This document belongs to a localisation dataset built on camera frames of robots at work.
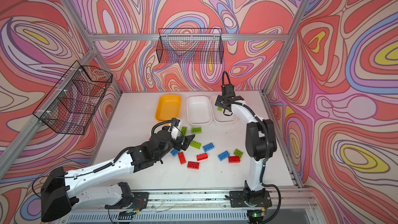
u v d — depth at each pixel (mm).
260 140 518
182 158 855
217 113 1072
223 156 863
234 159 855
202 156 859
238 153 867
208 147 905
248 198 653
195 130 960
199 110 1058
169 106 1068
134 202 720
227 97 752
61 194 393
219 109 1078
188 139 658
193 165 848
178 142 657
